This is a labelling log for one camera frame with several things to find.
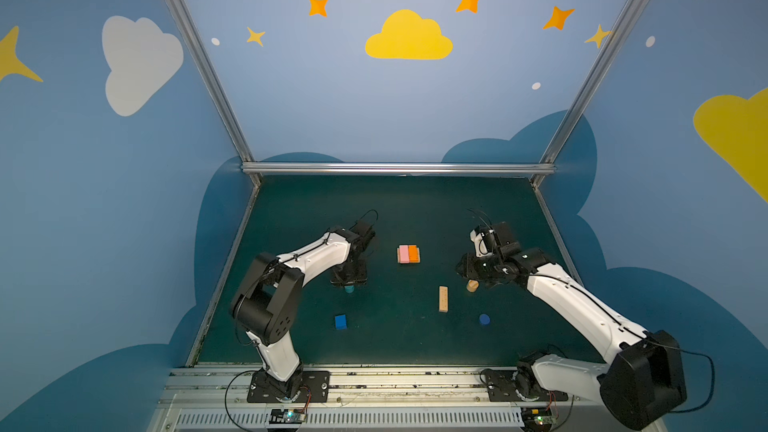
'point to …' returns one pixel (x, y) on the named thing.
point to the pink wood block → (404, 254)
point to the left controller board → (291, 416)
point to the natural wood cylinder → (472, 285)
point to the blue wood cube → (341, 322)
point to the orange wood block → (413, 254)
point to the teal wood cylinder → (349, 288)
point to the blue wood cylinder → (484, 319)
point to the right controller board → (539, 417)
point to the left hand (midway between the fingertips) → (358, 283)
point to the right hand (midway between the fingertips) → (464, 265)
